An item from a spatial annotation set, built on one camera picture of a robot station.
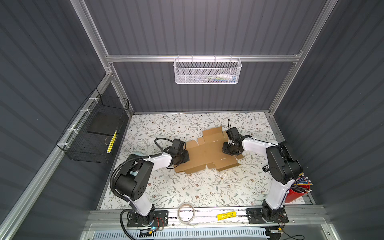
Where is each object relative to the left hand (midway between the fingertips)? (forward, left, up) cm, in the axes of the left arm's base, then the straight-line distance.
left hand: (190, 159), depth 93 cm
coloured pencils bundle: (-20, -55, +12) cm, 60 cm away
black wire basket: (-1, +48, +26) cm, 55 cm away
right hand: (+6, -24, 0) cm, 24 cm away
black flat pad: (+6, +44, +29) cm, 52 cm away
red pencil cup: (-25, -49, +11) cm, 56 cm away
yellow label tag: (-31, -19, 0) cm, 36 cm away
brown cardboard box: (+7, -12, -1) cm, 14 cm away
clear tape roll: (-34, +1, -1) cm, 34 cm away
